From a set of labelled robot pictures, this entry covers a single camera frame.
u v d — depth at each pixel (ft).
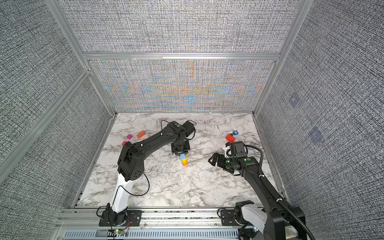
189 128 2.45
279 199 1.39
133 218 2.41
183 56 3.79
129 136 3.45
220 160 2.36
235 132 3.49
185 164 3.02
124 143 3.29
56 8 2.31
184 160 2.93
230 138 3.38
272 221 1.26
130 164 1.75
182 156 2.81
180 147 2.50
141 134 3.51
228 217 2.42
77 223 2.45
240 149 2.09
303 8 2.30
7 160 1.72
